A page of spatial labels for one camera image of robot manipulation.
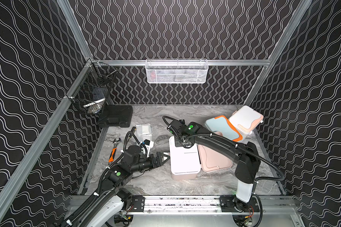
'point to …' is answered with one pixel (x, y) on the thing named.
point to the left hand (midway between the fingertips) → (166, 158)
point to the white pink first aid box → (245, 120)
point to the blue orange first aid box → (220, 124)
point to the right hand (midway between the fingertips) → (180, 141)
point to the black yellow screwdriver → (134, 128)
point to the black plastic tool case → (116, 115)
